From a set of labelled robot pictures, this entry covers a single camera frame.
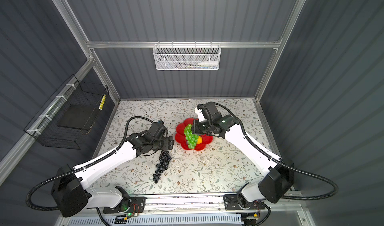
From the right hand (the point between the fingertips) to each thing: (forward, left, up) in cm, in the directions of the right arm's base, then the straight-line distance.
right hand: (192, 129), depth 76 cm
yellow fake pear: (+3, -3, -16) cm, 16 cm away
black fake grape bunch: (-9, +17, -17) cm, 26 cm away
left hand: (-2, +13, -9) cm, 16 cm away
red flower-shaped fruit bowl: (0, +7, -8) cm, 11 cm away
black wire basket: (-8, +61, +14) cm, 63 cm away
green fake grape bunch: (-2, +1, -7) cm, 7 cm away
